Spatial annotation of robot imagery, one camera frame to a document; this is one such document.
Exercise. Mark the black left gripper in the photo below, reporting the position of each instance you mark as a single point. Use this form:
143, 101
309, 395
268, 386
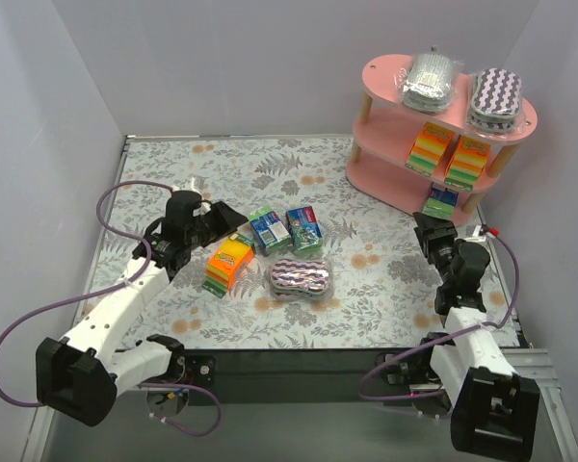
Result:
215, 220

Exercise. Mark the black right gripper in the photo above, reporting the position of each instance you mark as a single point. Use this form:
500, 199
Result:
436, 236

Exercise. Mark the orange boxed sponge pack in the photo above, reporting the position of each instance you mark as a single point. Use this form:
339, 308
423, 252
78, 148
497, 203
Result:
467, 163
227, 263
428, 148

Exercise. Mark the green blue sponge pack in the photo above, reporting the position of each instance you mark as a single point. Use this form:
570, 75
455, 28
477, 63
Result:
305, 230
269, 230
440, 202

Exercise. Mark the purple wavy sponge pack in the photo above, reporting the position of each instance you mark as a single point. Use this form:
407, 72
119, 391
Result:
292, 279
495, 100

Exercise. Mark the silver scrubber sponge pack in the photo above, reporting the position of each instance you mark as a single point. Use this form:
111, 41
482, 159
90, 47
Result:
427, 84

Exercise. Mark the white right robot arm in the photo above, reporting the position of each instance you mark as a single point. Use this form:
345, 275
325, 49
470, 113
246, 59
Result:
481, 346

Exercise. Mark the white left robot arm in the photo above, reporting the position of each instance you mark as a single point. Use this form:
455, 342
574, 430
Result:
120, 313

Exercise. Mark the pink three-tier shelf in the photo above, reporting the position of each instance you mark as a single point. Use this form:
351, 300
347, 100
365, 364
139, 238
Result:
386, 129

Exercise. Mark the floral table mat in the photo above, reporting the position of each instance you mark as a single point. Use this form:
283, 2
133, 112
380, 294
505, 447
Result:
383, 288

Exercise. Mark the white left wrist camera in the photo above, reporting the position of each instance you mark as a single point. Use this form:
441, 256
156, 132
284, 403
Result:
194, 184

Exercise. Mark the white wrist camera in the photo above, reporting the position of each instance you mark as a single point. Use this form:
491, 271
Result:
194, 184
481, 234

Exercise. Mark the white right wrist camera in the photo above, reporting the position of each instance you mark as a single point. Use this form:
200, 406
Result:
481, 234

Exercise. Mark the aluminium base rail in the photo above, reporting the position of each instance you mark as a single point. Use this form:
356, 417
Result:
397, 376

